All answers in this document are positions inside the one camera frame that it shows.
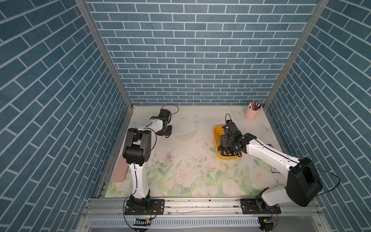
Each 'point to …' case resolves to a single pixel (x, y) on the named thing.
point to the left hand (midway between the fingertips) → (168, 131)
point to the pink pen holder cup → (252, 110)
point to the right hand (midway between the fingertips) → (228, 138)
